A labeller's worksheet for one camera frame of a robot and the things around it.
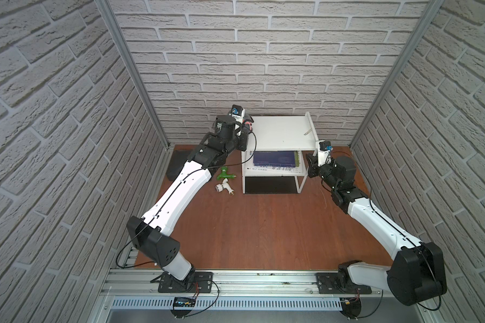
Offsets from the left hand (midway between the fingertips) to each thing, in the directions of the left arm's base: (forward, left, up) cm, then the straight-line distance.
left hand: (235, 124), depth 74 cm
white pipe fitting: (-4, +6, -36) cm, 37 cm away
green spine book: (-3, -27, -18) cm, 33 cm away
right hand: (-5, -31, -11) cm, 33 cm away
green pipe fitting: (+3, +7, -36) cm, 37 cm away
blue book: (-2, -17, -17) cm, 25 cm away
